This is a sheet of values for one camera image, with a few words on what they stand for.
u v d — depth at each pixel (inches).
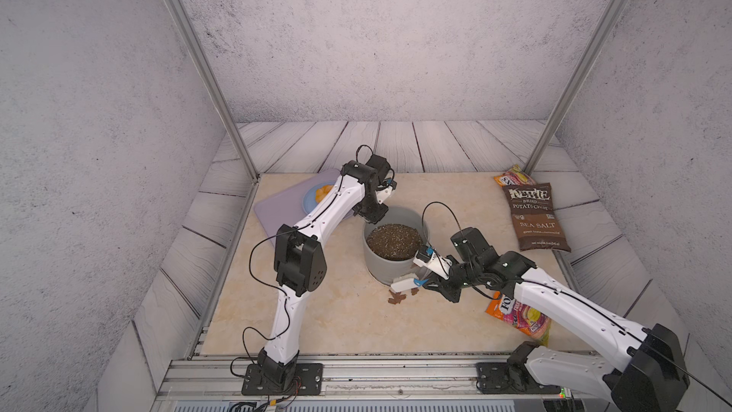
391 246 35.0
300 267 21.5
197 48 33.2
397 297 34.1
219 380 30.0
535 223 40.1
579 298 18.7
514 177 45.3
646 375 14.7
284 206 44.5
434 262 26.5
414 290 34.7
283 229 21.6
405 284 31.6
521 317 31.6
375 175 26.0
